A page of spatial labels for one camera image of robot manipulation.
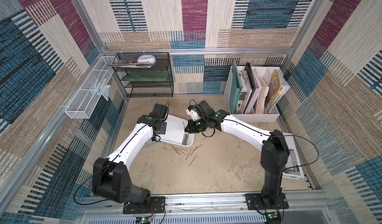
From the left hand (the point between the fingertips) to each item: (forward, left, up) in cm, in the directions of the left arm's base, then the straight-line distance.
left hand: (156, 126), depth 86 cm
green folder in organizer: (+14, -45, +16) cm, 50 cm away
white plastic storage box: (+3, -10, -7) cm, 12 cm away
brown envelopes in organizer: (+19, -72, +12) cm, 75 cm away
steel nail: (-9, -10, -15) cm, 20 cm away
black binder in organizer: (+24, -56, +14) cm, 62 cm away
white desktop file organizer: (+15, -61, -6) cm, 63 cm away
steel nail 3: (0, -16, -14) cm, 21 cm away
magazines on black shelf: (+33, +17, +20) cm, 42 cm away
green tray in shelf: (+33, +9, +10) cm, 36 cm away
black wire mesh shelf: (+41, +22, -9) cm, 47 cm away
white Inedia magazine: (-21, -74, -11) cm, 78 cm away
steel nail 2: (-14, -20, -16) cm, 29 cm away
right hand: (-3, -16, +2) cm, 16 cm away
